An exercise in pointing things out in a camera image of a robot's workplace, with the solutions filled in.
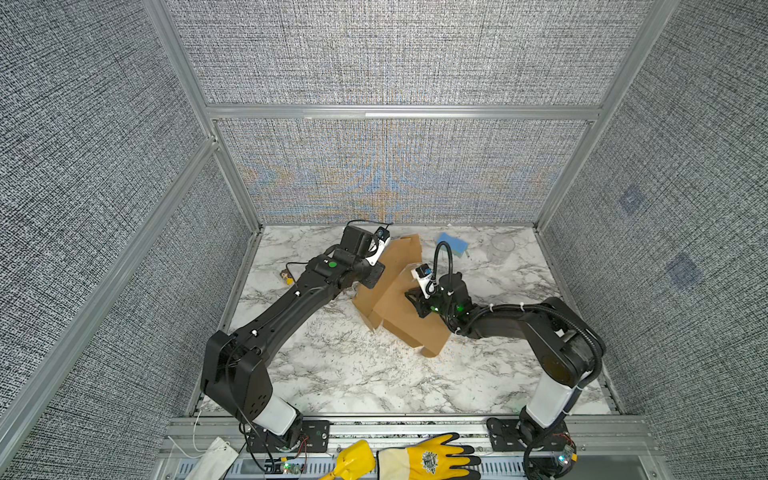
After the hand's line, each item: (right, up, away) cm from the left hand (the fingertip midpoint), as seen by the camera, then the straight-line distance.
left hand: (374, 264), depth 83 cm
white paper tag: (-36, -45, -14) cm, 60 cm away
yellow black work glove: (+13, -44, -15) cm, 48 cm away
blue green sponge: (+30, +6, +27) cm, 41 cm away
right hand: (+10, -9, +10) cm, 17 cm away
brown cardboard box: (+5, -13, +13) cm, 19 cm away
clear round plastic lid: (+46, +7, +24) cm, 52 cm away
